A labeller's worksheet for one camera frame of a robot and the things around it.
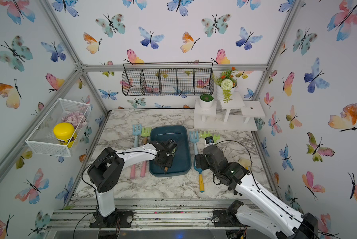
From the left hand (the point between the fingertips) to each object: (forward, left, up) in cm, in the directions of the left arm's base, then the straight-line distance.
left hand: (170, 163), depth 92 cm
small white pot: (+31, -23, +22) cm, 45 cm away
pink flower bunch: (+6, +40, +34) cm, 53 cm away
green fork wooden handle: (-4, +2, +1) cm, 5 cm away
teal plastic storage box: (+1, -7, -3) cm, 8 cm away
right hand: (-4, -20, +18) cm, 27 cm away
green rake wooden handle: (+22, -24, -1) cm, 32 cm away
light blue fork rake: (+26, +26, -2) cm, 37 cm away
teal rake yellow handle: (-13, -18, -1) cm, 22 cm away
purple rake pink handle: (-5, +16, 0) cm, 17 cm away
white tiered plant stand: (+39, -48, -1) cm, 62 cm away
